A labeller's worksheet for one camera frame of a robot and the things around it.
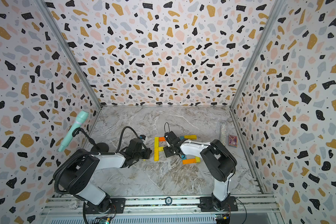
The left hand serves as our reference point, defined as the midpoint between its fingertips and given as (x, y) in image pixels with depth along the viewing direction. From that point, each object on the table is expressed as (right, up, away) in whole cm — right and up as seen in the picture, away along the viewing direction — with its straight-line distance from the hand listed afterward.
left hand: (155, 150), depth 93 cm
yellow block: (+1, -2, -1) cm, 3 cm away
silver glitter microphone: (+50, +15, +13) cm, 54 cm away
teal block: (+17, +11, -18) cm, 27 cm away
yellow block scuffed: (+25, +8, +10) cm, 28 cm away
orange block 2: (+22, -6, -3) cm, 23 cm away
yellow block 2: (+4, +1, +2) cm, 4 cm away
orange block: (+4, +6, +9) cm, 12 cm away
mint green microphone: (-34, +22, -22) cm, 46 cm away
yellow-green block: (+28, -5, -3) cm, 29 cm away
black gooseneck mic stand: (-38, +2, -2) cm, 38 cm away
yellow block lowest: (0, +5, +4) cm, 7 cm away
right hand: (+10, -1, +1) cm, 10 cm away
